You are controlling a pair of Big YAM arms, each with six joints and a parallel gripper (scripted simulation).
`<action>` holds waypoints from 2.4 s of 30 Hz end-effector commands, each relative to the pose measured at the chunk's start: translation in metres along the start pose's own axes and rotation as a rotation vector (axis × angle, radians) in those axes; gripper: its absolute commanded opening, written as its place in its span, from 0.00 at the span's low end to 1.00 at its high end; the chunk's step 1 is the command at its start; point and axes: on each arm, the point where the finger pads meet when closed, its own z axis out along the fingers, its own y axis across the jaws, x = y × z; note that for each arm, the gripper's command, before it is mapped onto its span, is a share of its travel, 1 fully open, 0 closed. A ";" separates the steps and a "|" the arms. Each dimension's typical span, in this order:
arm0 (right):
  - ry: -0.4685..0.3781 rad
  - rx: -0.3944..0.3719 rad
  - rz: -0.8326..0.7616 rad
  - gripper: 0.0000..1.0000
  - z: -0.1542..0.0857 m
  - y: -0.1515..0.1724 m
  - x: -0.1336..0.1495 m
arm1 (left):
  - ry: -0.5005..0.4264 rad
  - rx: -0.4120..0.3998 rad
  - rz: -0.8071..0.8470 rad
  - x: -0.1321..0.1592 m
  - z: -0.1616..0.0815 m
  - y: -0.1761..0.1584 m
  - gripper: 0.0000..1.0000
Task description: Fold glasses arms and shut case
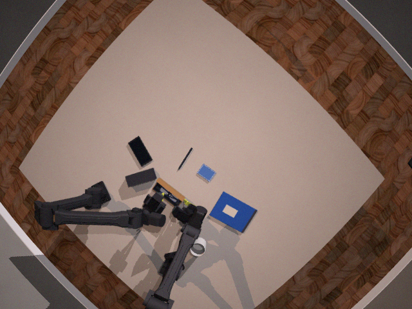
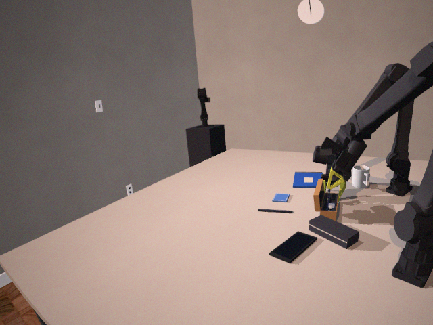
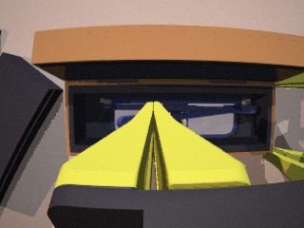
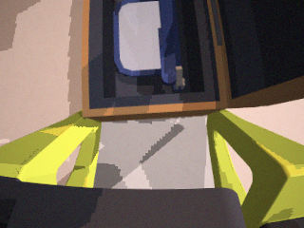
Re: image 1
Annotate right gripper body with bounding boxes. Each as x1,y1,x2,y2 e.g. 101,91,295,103
182,204,196,212

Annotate dark blue glasses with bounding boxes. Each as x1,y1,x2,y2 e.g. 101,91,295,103
160,186,180,203

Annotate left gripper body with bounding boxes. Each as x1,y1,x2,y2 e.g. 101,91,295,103
144,194,166,214

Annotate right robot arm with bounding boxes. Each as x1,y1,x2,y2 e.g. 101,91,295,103
143,206,207,309

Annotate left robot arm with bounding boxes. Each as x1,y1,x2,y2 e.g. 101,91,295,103
34,181,166,230

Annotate white mug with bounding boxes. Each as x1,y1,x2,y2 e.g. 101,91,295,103
190,238,207,256

